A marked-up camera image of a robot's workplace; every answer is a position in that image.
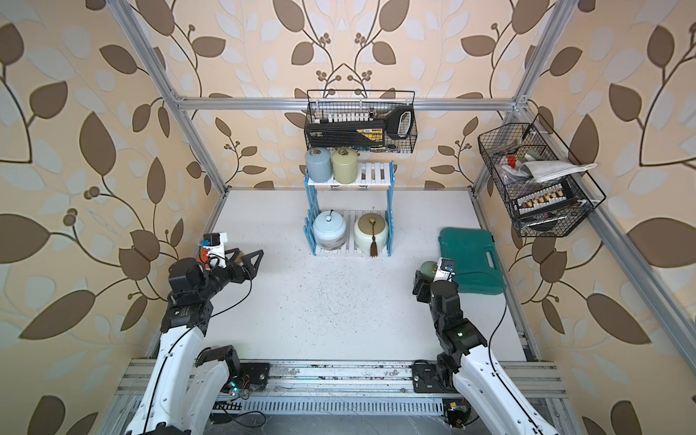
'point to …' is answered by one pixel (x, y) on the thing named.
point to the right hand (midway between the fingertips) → (430, 274)
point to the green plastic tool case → (476, 260)
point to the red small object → (204, 257)
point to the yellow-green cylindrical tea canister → (344, 161)
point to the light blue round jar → (329, 230)
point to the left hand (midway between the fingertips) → (248, 249)
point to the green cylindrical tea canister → (428, 269)
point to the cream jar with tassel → (372, 233)
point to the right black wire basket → (504, 149)
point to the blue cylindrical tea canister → (319, 165)
